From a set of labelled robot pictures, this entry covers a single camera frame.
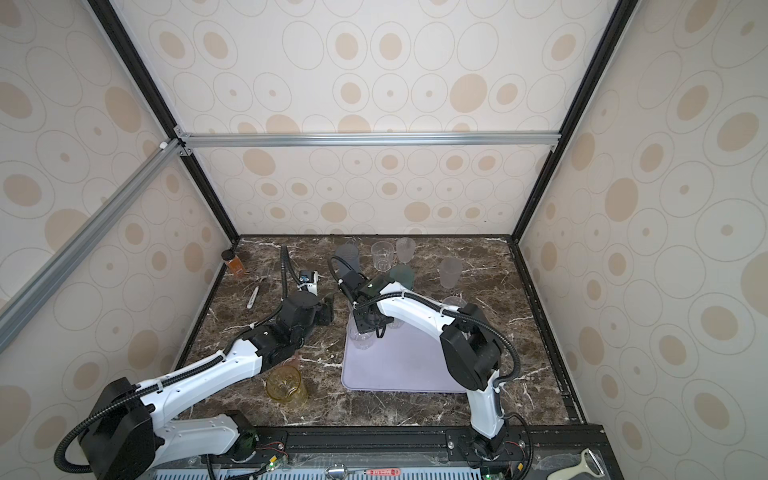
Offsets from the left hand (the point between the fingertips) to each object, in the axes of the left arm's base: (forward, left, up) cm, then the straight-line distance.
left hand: (332, 292), depth 81 cm
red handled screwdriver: (-39, -13, -15) cm, 44 cm away
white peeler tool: (-37, -64, -17) cm, 76 cm away
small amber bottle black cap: (+20, +39, -12) cm, 45 cm away
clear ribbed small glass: (+28, -12, -18) cm, 36 cm away
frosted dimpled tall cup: (+21, -37, -18) cm, 46 cm away
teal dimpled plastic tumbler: (+15, -20, -13) cm, 28 cm away
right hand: (-4, -10, -12) cm, 16 cm away
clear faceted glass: (-6, -7, -18) cm, 20 cm away
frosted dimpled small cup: (+30, -21, -16) cm, 40 cm away
